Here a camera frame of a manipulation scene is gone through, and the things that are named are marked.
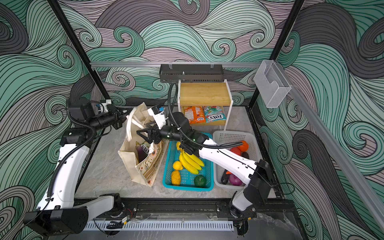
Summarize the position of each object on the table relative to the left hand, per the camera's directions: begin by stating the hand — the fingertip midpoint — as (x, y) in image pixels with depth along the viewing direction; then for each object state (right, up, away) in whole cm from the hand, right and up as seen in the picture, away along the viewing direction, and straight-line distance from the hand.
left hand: (133, 107), depth 65 cm
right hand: (+5, -9, -3) cm, 11 cm away
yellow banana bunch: (+27, -31, +21) cm, 46 cm away
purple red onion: (+49, -39, +13) cm, 64 cm away
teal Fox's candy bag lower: (+40, -2, +27) cm, 49 cm away
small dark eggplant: (+45, -37, +15) cm, 60 cm away
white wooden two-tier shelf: (+34, +9, +18) cm, 39 cm away
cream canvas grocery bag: (+5, -29, +5) cm, 30 cm away
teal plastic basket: (+24, -39, +19) cm, 50 cm away
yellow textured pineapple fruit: (+17, -37, +15) cm, 44 cm away
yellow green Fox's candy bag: (-1, -22, +22) cm, 32 cm away
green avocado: (+31, -38, +13) cm, 51 cm away
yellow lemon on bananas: (+18, -32, +19) cm, 42 cm away
